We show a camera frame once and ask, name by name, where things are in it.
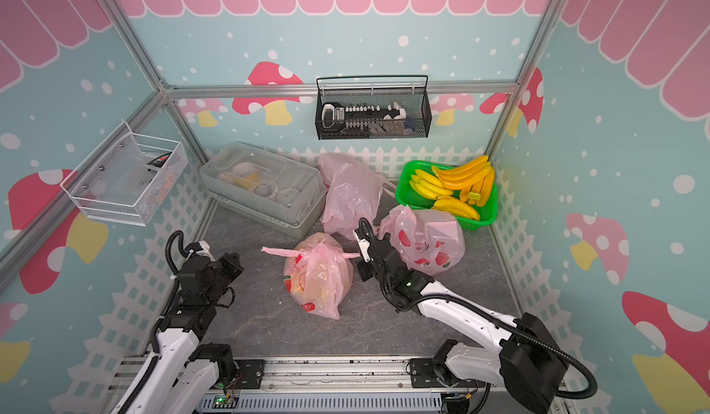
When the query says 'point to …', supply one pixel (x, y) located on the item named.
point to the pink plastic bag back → (354, 190)
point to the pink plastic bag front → (317, 274)
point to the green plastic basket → (407, 197)
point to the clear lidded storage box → (287, 195)
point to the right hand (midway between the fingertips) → (359, 249)
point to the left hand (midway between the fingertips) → (241, 257)
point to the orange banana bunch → (475, 180)
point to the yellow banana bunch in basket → (430, 186)
